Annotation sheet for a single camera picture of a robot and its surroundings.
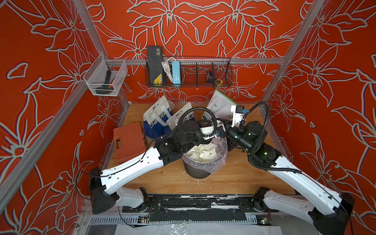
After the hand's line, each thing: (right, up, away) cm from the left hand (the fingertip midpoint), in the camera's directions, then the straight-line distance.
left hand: (208, 117), depth 64 cm
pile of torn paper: (-1, -18, +8) cm, 19 cm away
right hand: (0, -1, -1) cm, 2 cm away
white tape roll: (-23, +11, +57) cm, 62 cm away
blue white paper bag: (-29, -1, +22) cm, 36 cm away
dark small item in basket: (+5, +27, +29) cm, 40 cm away
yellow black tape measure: (+12, +23, +31) cm, 40 cm away
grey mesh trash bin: (-5, -32, +19) cm, 37 cm away
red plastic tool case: (-50, -18, +37) cm, 65 cm away
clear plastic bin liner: (+1, -22, -2) cm, 22 cm away
